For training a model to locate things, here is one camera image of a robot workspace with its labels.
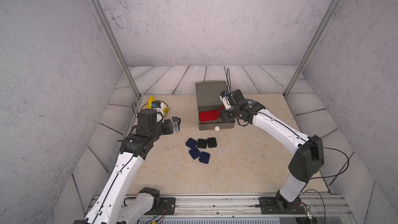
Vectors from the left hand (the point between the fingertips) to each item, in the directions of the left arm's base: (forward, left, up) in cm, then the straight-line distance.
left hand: (175, 120), depth 73 cm
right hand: (+9, -25, -6) cm, 27 cm away
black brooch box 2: (+2, -18, -25) cm, 31 cm away
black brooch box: (+1, -12, -26) cm, 29 cm away
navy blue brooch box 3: (-7, -14, -27) cm, 31 cm away
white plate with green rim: (+31, +14, -25) cm, 42 cm away
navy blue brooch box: (+2, -6, -26) cm, 26 cm away
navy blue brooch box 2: (-4, -8, -26) cm, 28 cm away
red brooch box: (+6, -18, -4) cm, 19 cm away
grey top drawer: (+4, -24, -10) cm, 26 cm away
